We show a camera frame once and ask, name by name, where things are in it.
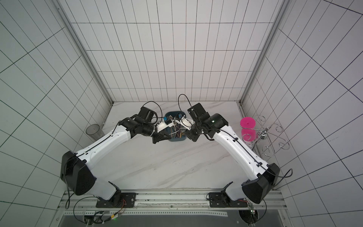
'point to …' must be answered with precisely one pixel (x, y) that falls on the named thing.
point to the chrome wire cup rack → (263, 135)
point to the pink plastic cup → (247, 125)
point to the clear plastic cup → (94, 132)
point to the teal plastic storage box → (178, 132)
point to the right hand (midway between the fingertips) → (184, 131)
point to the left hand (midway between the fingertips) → (166, 139)
